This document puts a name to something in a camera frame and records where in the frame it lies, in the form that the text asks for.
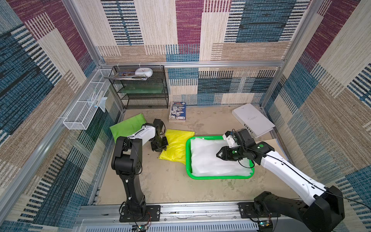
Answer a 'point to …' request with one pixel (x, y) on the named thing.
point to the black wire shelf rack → (140, 87)
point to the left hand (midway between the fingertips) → (165, 148)
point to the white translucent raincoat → (205, 162)
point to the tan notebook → (275, 144)
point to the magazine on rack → (127, 76)
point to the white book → (253, 120)
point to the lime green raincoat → (125, 128)
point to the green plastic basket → (189, 165)
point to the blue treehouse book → (177, 112)
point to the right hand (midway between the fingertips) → (218, 153)
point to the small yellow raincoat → (176, 150)
